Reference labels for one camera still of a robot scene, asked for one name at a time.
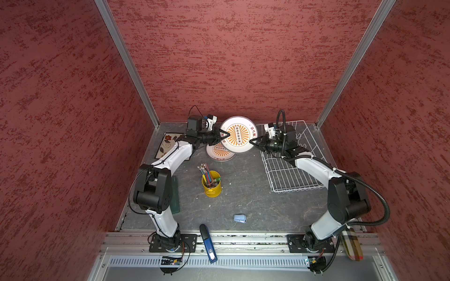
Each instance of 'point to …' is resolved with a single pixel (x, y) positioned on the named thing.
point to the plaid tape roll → (353, 247)
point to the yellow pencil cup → (212, 184)
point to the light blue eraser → (241, 218)
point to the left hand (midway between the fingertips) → (229, 137)
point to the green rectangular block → (174, 195)
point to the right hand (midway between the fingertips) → (248, 144)
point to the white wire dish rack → (283, 175)
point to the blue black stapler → (208, 243)
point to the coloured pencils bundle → (206, 174)
